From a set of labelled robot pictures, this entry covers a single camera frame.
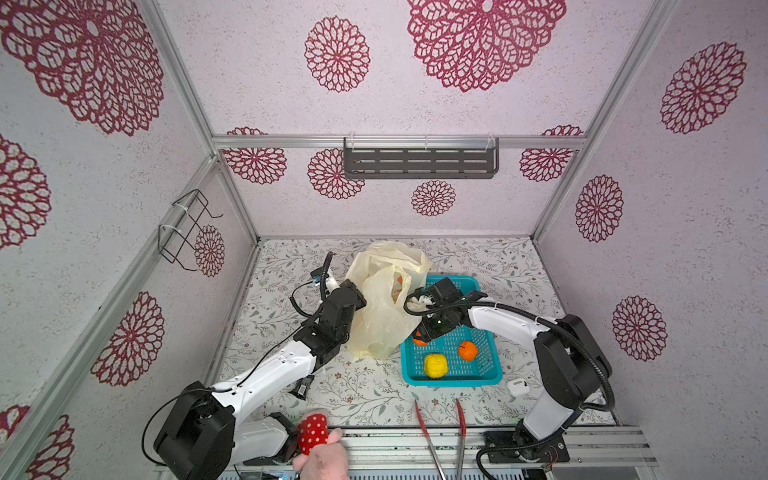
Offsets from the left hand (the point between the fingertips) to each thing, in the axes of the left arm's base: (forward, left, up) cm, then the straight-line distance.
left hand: (351, 285), depth 82 cm
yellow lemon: (-17, -23, -14) cm, 32 cm away
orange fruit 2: (-13, -33, -16) cm, 39 cm away
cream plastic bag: (-1, -9, +6) cm, 11 cm away
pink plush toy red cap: (-39, +6, -11) cm, 41 cm away
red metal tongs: (-35, -28, -20) cm, 49 cm away
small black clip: (-22, +14, -16) cm, 31 cm away
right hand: (-5, -20, -14) cm, 25 cm away
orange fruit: (-11, -19, -13) cm, 25 cm away
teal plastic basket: (-19, -36, -16) cm, 44 cm away
